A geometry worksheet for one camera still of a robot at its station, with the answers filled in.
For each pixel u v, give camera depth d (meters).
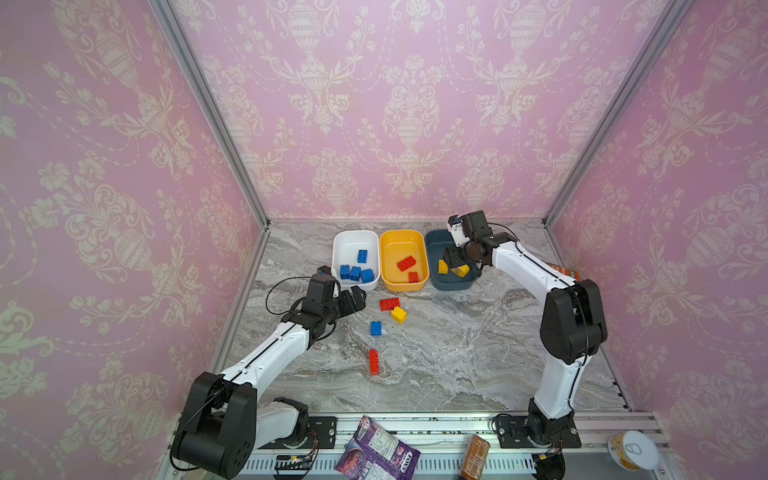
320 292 0.66
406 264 1.06
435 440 0.74
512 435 0.73
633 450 0.67
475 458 0.67
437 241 1.10
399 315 0.93
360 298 0.80
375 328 0.92
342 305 0.78
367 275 1.03
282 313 0.64
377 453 0.70
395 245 1.13
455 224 0.85
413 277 1.03
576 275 1.04
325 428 0.75
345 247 1.12
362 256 1.09
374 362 0.84
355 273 1.02
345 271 1.03
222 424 0.41
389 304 0.96
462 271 1.02
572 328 0.50
